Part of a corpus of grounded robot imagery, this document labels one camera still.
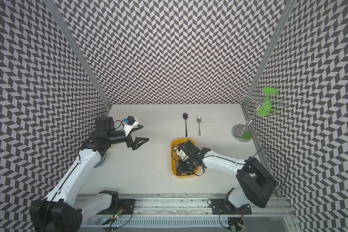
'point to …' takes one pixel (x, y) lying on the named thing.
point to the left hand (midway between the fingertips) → (143, 133)
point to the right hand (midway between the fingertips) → (179, 173)
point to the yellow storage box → (175, 157)
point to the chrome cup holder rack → (253, 98)
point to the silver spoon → (199, 120)
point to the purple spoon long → (185, 116)
